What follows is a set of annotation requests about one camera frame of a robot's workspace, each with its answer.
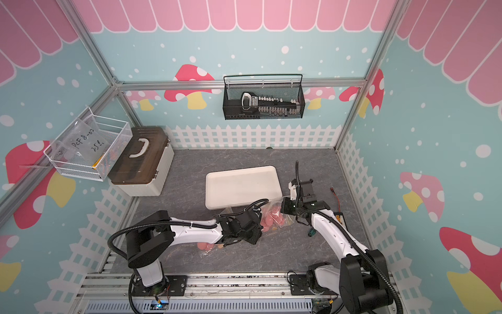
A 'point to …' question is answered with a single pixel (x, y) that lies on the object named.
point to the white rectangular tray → (239, 188)
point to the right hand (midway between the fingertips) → (281, 204)
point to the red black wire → (338, 199)
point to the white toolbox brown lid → (142, 167)
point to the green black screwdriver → (312, 232)
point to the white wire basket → (118, 132)
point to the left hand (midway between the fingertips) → (258, 236)
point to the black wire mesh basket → (232, 109)
